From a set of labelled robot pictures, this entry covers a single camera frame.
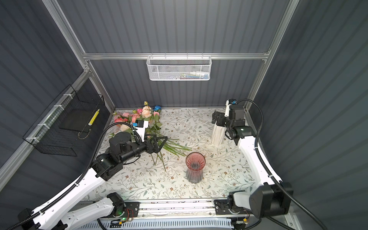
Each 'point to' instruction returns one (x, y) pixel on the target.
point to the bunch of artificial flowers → (147, 113)
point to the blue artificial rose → (156, 108)
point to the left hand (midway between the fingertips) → (162, 136)
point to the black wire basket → (68, 120)
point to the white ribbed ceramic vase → (218, 134)
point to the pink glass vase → (195, 162)
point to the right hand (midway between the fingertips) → (222, 116)
